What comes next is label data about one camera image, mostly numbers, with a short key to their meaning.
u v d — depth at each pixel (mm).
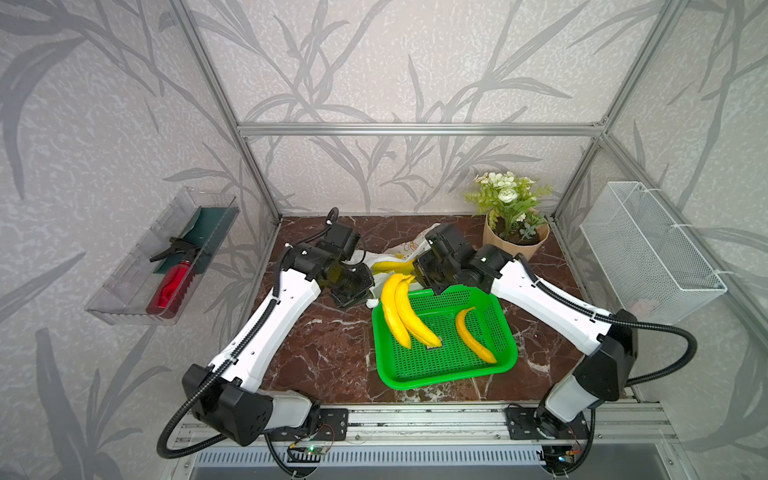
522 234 968
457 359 844
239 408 372
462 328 870
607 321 434
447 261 569
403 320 694
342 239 572
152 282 637
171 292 579
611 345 415
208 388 370
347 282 608
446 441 724
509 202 844
